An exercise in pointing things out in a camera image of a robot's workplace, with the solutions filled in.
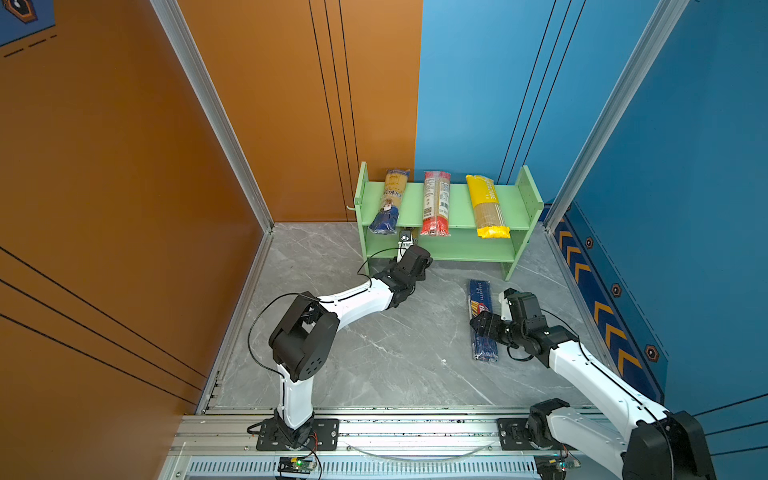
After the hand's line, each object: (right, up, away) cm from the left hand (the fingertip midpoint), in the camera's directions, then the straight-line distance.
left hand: (414, 255), depth 92 cm
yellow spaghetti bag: (+20, +11, -11) cm, 25 cm away
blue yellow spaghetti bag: (-8, +9, -13) cm, 18 cm away
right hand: (+18, -20, -7) cm, 28 cm away
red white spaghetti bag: (+7, +21, -3) cm, 22 cm away
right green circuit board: (+34, -49, -22) cm, 63 cm away
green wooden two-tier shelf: (+32, +15, -3) cm, 35 cm away
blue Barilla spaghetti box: (+21, -15, +3) cm, 26 cm away
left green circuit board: (-29, -50, -21) cm, 62 cm away
